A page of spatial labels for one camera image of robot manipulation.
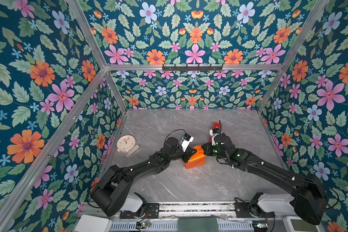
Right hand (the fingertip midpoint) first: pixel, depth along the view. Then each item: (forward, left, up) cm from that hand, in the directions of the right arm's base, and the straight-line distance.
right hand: (203, 143), depth 80 cm
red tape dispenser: (+22, -11, -10) cm, 27 cm away
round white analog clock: (+8, +52, -14) cm, 54 cm away
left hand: (-3, +3, -3) cm, 5 cm away
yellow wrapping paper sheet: (-7, +3, -6) cm, 9 cm away
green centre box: (-36, -2, -19) cm, 41 cm away
